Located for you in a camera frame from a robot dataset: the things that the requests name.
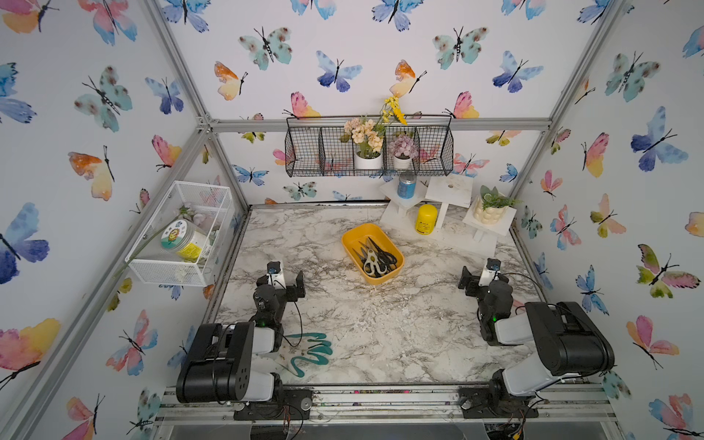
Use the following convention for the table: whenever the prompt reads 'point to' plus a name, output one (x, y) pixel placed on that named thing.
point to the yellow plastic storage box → (357, 237)
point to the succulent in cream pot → (491, 206)
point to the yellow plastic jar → (426, 219)
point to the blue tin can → (406, 186)
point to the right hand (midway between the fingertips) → (483, 266)
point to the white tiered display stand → (452, 197)
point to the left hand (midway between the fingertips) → (290, 269)
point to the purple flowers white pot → (402, 149)
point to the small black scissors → (363, 257)
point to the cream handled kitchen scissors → (371, 265)
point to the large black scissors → (385, 258)
